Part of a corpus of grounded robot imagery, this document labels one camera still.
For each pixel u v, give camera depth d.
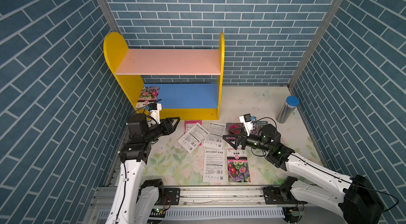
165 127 0.63
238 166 0.83
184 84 1.23
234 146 0.64
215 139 0.91
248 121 0.66
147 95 0.96
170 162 0.85
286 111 0.91
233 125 0.96
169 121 0.64
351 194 0.42
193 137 0.93
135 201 0.44
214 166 0.83
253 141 0.65
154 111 0.65
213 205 0.73
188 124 0.99
